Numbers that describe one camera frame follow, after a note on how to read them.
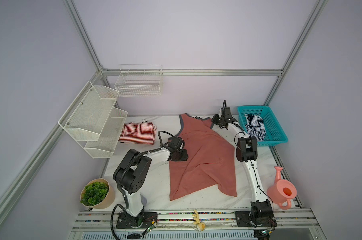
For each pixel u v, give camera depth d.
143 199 0.79
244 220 0.73
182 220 0.75
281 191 0.72
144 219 0.73
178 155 0.82
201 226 0.70
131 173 0.49
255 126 1.11
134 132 1.01
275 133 1.04
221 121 0.98
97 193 0.72
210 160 0.93
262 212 0.65
